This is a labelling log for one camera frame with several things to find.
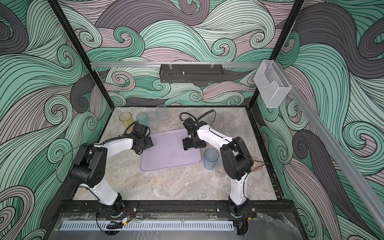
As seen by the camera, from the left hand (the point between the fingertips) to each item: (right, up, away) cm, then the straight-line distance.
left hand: (149, 143), depth 96 cm
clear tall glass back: (+5, +21, +18) cm, 28 cm away
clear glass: (+44, -14, -16) cm, 48 cm away
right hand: (+28, -1, -5) cm, 29 cm away
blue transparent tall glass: (+39, -6, -11) cm, 41 cm away
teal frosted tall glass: (-6, +16, +7) cm, 19 cm away
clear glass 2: (+56, +10, +7) cm, 57 cm away
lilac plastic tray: (+13, -5, -4) cm, 14 cm away
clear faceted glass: (+1, +16, +9) cm, 18 cm away
